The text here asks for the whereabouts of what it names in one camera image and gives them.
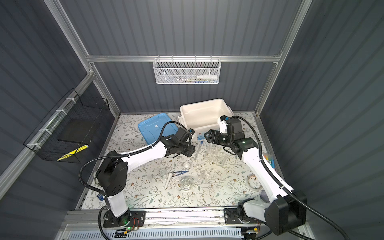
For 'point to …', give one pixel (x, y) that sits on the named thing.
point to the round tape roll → (254, 182)
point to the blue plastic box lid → (151, 129)
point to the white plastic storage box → (201, 116)
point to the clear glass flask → (186, 183)
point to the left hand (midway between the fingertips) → (192, 149)
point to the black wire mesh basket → (65, 134)
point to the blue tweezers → (180, 173)
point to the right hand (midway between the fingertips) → (211, 136)
